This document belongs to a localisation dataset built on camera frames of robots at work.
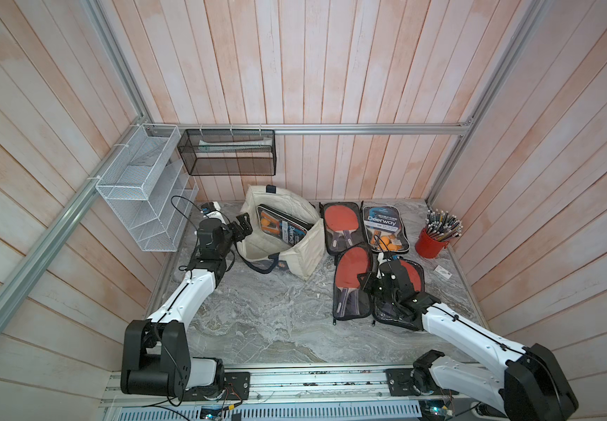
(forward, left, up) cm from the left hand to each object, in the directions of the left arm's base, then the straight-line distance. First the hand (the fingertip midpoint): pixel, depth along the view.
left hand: (239, 221), depth 86 cm
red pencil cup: (+1, -70, -16) cm, 72 cm away
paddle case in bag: (+7, -12, -10) cm, 17 cm away
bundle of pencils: (+1, -70, -4) cm, 70 cm away
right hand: (-14, -40, -12) cm, 44 cm away
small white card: (-8, -74, -19) cm, 77 cm away
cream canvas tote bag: (-10, -22, -8) cm, 25 cm away
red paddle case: (+13, -39, -18) cm, 45 cm away
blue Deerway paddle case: (+12, -56, -18) cm, 60 cm away
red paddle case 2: (-21, -37, -16) cm, 46 cm away
